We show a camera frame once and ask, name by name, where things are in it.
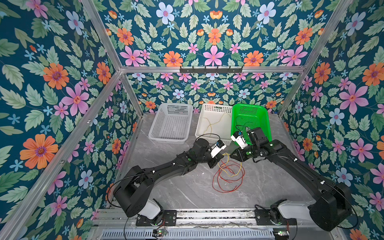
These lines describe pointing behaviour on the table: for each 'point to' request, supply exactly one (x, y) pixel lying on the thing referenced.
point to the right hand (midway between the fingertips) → (235, 152)
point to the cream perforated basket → (221, 130)
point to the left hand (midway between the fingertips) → (224, 154)
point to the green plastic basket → (245, 117)
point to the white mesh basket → (171, 124)
